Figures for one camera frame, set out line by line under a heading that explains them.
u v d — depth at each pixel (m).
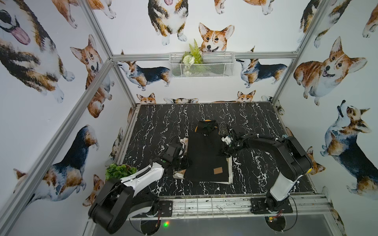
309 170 0.50
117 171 0.69
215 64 0.92
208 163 0.85
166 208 0.74
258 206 0.73
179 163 0.74
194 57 0.82
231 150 0.81
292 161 0.49
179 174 0.82
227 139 0.90
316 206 0.75
